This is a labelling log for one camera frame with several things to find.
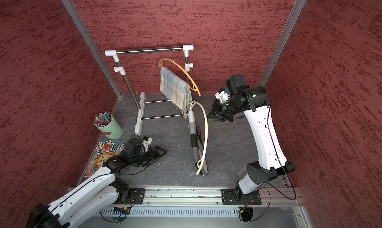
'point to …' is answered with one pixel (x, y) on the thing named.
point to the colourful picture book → (106, 149)
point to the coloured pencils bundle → (103, 119)
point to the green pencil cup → (113, 130)
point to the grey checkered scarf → (197, 148)
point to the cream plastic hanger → (198, 172)
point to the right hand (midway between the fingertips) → (207, 120)
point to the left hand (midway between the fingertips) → (162, 158)
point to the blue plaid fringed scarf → (175, 89)
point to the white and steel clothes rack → (141, 106)
